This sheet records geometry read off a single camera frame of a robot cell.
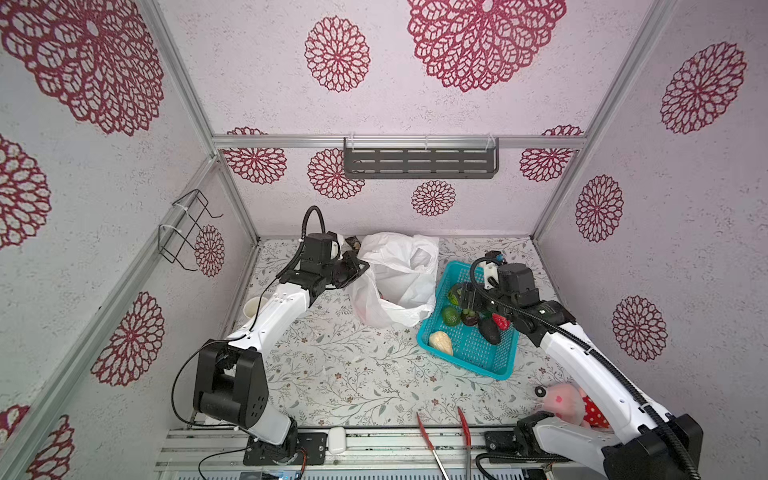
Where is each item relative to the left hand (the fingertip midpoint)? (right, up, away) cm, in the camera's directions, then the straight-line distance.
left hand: (371, 265), depth 83 cm
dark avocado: (+35, -20, +6) cm, 41 cm away
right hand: (+25, -6, -4) cm, 26 cm away
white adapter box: (-8, -44, -9) cm, 46 cm away
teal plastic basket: (+38, -29, +6) cm, 48 cm away
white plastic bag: (+8, -6, +8) cm, 13 cm away
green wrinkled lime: (+24, -16, +9) cm, 31 cm away
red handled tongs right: (+25, -45, -9) cm, 52 cm away
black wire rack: (-49, +6, -8) cm, 50 cm away
